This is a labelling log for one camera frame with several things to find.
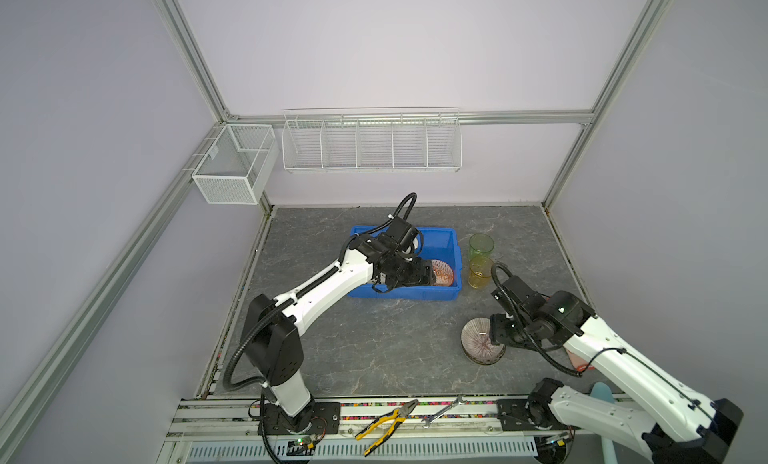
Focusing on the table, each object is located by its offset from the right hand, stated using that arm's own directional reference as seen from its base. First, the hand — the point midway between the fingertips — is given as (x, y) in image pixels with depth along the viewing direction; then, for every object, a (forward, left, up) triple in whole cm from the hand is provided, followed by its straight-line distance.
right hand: (500, 336), depth 74 cm
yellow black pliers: (-15, +26, -12) cm, 32 cm away
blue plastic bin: (+41, +11, -15) cm, 44 cm away
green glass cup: (+34, -2, -6) cm, 35 cm away
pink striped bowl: (+1, +4, -8) cm, 9 cm away
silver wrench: (-12, +10, -14) cm, 21 cm away
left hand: (+12, +19, +5) cm, 23 cm away
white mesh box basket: (+53, +80, +13) cm, 97 cm away
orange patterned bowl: (+24, +11, -10) cm, 28 cm away
